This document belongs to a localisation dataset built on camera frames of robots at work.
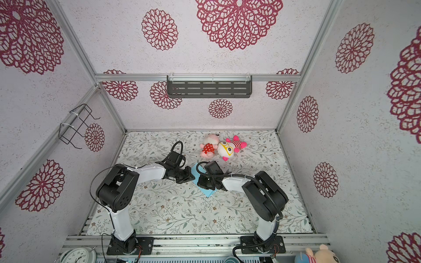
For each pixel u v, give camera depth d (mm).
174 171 781
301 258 648
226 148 1001
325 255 660
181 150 919
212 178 728
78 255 687
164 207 854
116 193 500
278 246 728
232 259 689
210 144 1050
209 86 928
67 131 731
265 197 480
